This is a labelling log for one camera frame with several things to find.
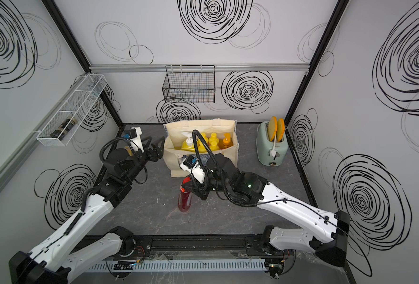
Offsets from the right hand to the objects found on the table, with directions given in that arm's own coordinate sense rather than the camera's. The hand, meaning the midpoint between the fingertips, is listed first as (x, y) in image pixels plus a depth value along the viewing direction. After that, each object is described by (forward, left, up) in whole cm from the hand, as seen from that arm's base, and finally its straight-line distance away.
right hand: (185, 182), depth 62 cm
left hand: (+17, +13, +4) cm, 22 cm away
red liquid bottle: (-3, +1, -6) cm, 7 cm away
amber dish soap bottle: (+27, -15, -11) cm, 33 cm away
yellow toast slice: (+36, -40, -10) cm, 55 cm away
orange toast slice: (+34, -43, -8) cm, 56 cm away
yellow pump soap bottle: (+23, +3, -7) cm, 24 cm away
